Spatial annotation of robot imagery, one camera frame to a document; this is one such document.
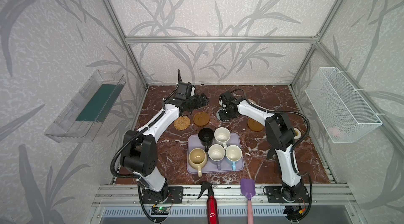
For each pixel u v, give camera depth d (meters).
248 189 0.74
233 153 0.84
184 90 0.68
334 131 0.72
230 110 0.74
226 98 0.81
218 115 0.94
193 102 0.77
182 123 0.99
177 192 0.74
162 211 0.71
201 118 1.02
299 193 0.69
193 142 0.91
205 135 0.87
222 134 0.91
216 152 0.86
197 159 0.84
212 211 0.68
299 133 0.94
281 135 0.56
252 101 1.12
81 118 0.63
